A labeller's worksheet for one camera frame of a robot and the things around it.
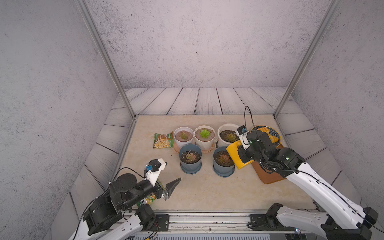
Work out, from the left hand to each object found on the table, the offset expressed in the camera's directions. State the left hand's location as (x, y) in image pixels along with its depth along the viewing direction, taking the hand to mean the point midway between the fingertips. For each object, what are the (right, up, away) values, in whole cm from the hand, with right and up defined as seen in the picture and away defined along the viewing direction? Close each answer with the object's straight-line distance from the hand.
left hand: (174, 173), depth 59 cm
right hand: (+30, +9, +11) cm, 33 cm away
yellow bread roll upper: (+55, +16, +46) cm, 74 cm away
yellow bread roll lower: (+60, +10, +42) cm, 74 cm away
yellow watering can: (+26, +7, +14) cm, 30 cm away
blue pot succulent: (+5, 0, +30) cm, 30 cm away
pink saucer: (+16, +2, +40) cm, 43 cm away
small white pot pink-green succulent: (0, +12, +35) cm, 37 cm away
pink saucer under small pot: (-4, +4, +40) cm, 40 cm away
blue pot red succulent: (+24, -3, +26) cm, 35 cm away
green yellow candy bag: (-17, -20, +20) cm, 33 cm away
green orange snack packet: (-15, +8, +45) cm, 49 cm away
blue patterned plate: (+63, +12, +48) cm, 80 cm away
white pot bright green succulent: (+14, +12, +35) cm, 39 cm away
